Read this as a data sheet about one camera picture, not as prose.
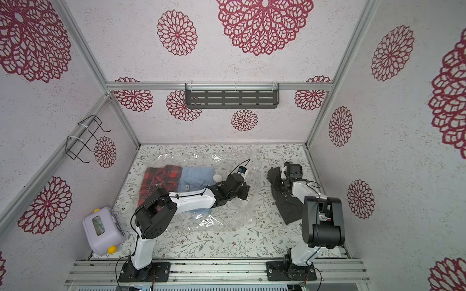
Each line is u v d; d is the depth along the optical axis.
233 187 0.70
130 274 0.64
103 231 0.78
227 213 0.91
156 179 1.00
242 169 0.81
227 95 0.94
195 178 1.01
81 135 0.76
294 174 0.75
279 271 0.73
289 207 0.91
